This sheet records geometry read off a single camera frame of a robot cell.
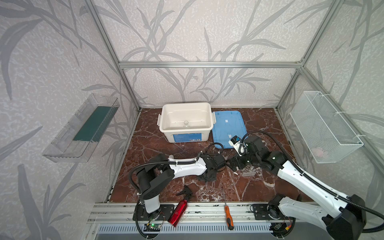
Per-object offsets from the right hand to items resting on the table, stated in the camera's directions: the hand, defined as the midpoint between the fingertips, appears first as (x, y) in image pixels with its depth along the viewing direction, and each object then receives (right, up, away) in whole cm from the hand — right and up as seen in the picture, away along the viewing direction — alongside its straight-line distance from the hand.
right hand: (230, 153), depth 78 cm
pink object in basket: (+42, +2, -5) cm, 43 cm away
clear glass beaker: (-26, +15, +24) cm, 38 cm away
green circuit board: (-39, -34, -7) cm, 52 cm away
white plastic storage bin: (-36, +21, +27) cm, 50 cm away
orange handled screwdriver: (-2, -30, -8) cm, 31 cm away
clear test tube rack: (+12, -13, +8) cm, 20 cm away
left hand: (-9, -14, +7) cm, 19 cm away
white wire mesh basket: (+37, +10, -17) cm, 42 cm away
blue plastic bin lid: (+3, +14, +31) cm, 34 cm away
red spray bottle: (-27, -27, -6) cm, 38 cm away
